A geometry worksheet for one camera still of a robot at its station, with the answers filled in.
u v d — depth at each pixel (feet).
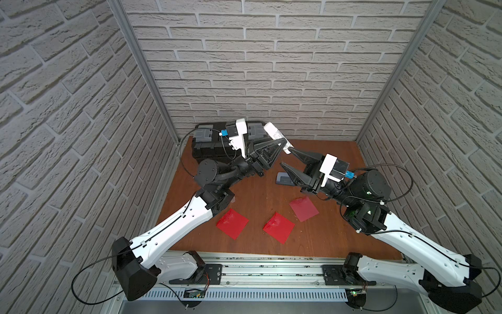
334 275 2.43
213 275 2.40
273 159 1.51
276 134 1.47
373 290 2.35
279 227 2.85
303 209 3.02
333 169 1.18
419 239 1.37
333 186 1.40
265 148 1.45
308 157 1.44
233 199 1.69
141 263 1.26
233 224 2.89
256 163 1.45
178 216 1.46
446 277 1.29
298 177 1.39
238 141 1.46
